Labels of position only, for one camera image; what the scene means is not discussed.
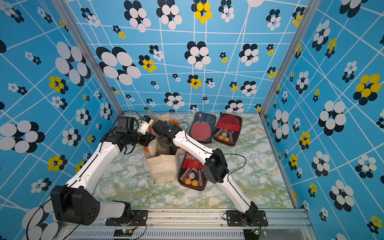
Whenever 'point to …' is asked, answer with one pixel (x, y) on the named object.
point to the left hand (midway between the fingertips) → (155, 135)
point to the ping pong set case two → (227, 129)
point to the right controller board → (251, 234)
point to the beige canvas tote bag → (162, 163)
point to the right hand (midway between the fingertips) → (168, 141)
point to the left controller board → (123, 232)
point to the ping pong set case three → (190, 171)
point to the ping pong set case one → (202, 127)
